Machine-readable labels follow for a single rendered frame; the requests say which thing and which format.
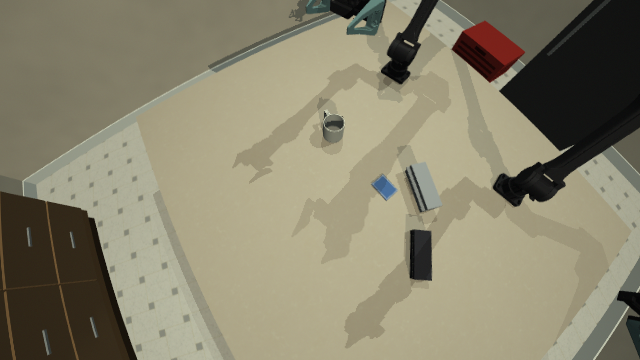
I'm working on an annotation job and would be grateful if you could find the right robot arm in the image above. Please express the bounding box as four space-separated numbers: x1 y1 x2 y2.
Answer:
381 0 438 84

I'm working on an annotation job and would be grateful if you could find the grey mug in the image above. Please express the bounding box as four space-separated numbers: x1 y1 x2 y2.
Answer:
323 110 345 143

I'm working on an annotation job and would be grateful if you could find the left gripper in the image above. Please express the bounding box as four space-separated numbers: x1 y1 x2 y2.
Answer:
617 291 640 358

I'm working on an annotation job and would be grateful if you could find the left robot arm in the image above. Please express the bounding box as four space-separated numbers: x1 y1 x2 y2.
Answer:
493 94 640 207

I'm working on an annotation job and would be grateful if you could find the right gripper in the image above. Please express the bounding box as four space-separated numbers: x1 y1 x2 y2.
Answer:
306 0 387 35

